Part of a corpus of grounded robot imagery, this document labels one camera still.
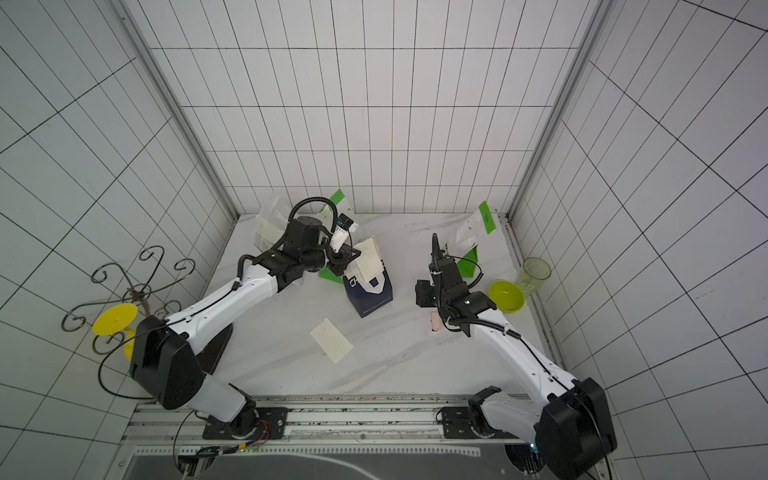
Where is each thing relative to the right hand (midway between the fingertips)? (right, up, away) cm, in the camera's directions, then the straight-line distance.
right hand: (426, 281), depth 84 cm
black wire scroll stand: (-75, -4, -25) cm, 79 cm away
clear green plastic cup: (+33, +2, +4) cm, 33 cm away
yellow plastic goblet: (-66, -4, -26) cm, 71 cm away
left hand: (-20, +7, -3) cm, 22 cm away
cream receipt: (-49, +15, +7) cm, 52 cm away
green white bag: (+14, +12, +6) cm, 20 cm away
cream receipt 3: (-27, -19, +3) cm, 33 cm away
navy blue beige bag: (-17, -4, 0) cm, 18 cm away
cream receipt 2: (-16, +6, -2) cm, 18 cm away
